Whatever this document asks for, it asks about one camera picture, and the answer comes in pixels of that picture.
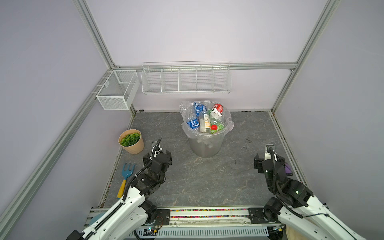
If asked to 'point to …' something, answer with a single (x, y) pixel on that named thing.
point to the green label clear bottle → (221, 126)
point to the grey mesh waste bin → (207, 148)
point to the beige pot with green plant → (131, 141)
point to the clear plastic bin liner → (186, 108)
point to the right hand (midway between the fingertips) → (268, 156)
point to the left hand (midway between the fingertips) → (158, 154)
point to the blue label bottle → (193, 121)
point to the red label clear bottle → (216, 119)
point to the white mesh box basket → (119, 90)
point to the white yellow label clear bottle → (204, 122)
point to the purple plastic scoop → (288, 170)
